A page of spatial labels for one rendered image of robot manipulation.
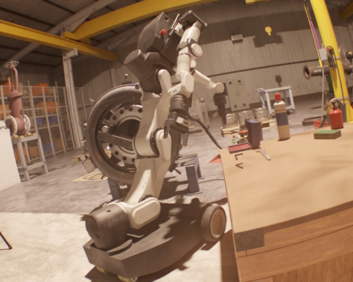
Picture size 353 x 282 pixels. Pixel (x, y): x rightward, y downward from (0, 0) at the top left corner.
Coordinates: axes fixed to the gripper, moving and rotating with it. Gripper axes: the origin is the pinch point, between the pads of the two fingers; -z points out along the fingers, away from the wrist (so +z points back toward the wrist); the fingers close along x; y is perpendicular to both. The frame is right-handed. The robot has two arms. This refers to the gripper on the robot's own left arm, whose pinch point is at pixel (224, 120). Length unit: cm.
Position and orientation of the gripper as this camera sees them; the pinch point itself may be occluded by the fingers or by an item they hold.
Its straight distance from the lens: 200.8
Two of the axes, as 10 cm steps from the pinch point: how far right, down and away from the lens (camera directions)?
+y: -9.8, 1.9, 1.2
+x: 1.0, -1.0, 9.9
